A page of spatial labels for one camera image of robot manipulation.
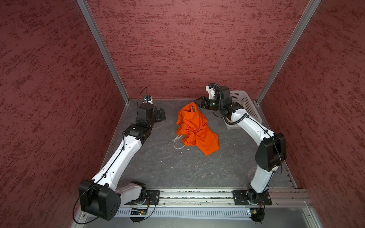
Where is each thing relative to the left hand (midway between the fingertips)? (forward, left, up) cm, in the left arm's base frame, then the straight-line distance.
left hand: (154, 112), depth 79 cm
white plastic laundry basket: (+32, -65, -19) cm, 76 cm away
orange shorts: (+3, -22, -16) cm, 27 cm away
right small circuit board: (-45, -56, -28) cm, 77 cm away
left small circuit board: (-45, +6, -28) cm, 53 cm away
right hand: (+7, -24, 0) cm, 25 cm away
